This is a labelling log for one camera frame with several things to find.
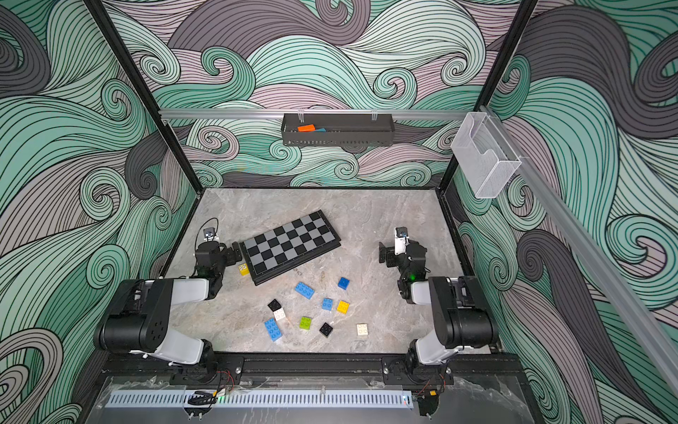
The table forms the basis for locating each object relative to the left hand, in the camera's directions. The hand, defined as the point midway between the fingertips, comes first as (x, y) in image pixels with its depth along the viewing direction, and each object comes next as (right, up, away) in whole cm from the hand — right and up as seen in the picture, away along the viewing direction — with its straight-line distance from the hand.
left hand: (221, 243), depth 93 cm
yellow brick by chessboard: (+9, -9, -1) cm, 13 cm away
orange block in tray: (+31, +42, -1) cm, 52 cm away
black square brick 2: (+38, -24, -14) cm, 48 cm away
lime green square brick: (+32, -24, -12) cm, 42 cm away
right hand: (+64, +1, 0) cm, 64 cm away
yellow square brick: (+44, -19, -9) cm, 49 cm away
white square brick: (+23, -22, -10) cm, 33 cm away
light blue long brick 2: (+22, -25, -14) cm, 36 cm away
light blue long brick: (+31, -15, -6) cm, 35 cm away
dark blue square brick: (+44, -13, -3) cm, 46 cm away
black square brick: (+21, -19, -8) cm, 30 cm away
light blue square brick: (+39, -19, -8) cm, 44 cm away
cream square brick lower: (+50, -25, -14) cm, 57 cm away
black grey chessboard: (+24, -1, +3) cm, 24 cm away
